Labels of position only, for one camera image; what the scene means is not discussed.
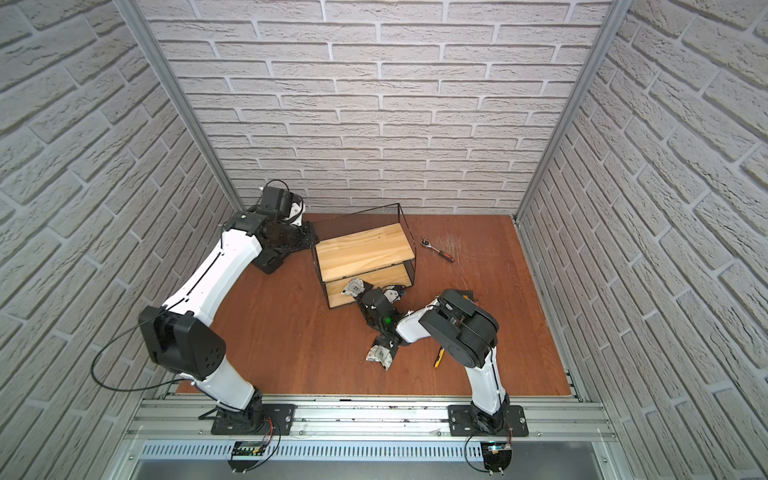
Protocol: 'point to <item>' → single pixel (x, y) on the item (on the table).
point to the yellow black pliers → (438, 359)
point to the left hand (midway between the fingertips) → (322, 234)
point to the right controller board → (497, 455)
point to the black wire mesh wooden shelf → (374, 246)
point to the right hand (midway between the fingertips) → (359, 296)
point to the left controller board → (245, 454)
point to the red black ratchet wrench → (427, 243)
